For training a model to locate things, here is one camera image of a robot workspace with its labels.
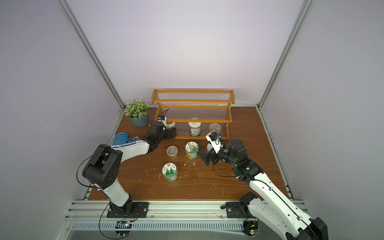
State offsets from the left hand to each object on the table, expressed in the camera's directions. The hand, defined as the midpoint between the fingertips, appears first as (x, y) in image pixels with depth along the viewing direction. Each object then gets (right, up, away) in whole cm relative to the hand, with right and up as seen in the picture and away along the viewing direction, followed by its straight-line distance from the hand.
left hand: (171, 126), depth 95 cm
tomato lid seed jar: (0, 0, -2) cm, 2 cm away
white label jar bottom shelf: (+15, -1, -1) cm, 16 cm away
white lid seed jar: (+25, -12, -8) cm, 28 cm away
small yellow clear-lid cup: (+29, -1, +2) cm, 29 cm away
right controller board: (+43, -46, -27) cm, 68 cm away
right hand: (+21, -7, -23) cm, 32 cm away
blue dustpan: (-35, -9, +6) cm, 37 cm away
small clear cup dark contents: (+2, -14, -7) cm, 16 cm away
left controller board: (-20, -49, -23) cm, 57 cm away
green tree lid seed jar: (+3, -23, -18) cm, 29 cm away
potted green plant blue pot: (-23, +10, +2) cm, 26 cm away
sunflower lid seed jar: (+14, -13, -10) cm, 21 cm away
